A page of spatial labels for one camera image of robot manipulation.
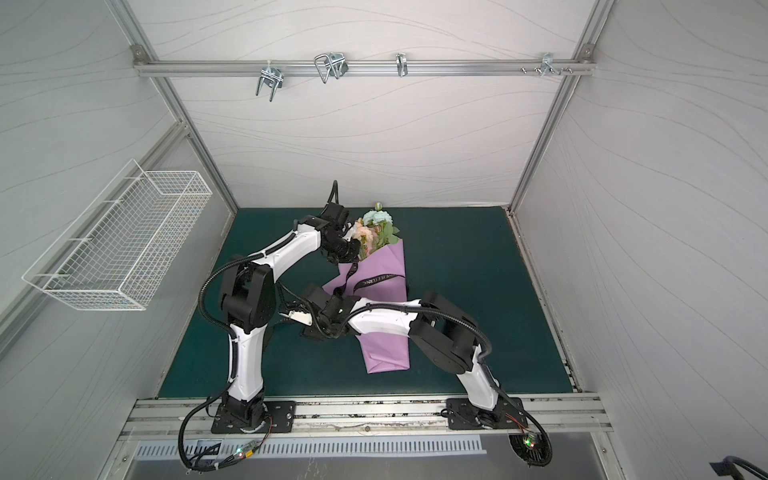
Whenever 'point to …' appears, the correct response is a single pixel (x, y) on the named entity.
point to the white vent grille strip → (170, 451)
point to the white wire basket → (117, 253)
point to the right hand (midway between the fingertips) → (312, 308)
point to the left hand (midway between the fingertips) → (364, 255)
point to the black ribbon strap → (348, 285)
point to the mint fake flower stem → (381, 224)
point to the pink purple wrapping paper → (380, 353)
